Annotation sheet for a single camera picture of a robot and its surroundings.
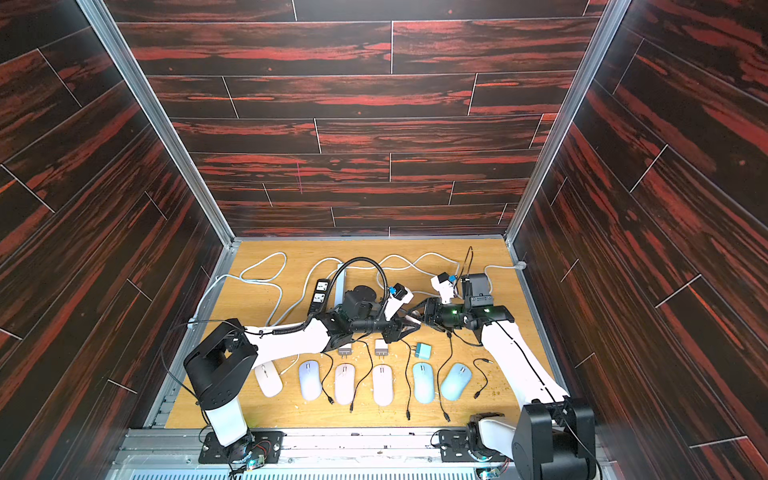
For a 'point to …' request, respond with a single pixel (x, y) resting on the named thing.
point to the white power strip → (340, 287)
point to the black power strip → (319, 296)
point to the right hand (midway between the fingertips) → (418, 313)
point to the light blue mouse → (456, 381)
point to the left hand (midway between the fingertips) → (417, 323)
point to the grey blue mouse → (424, 382)
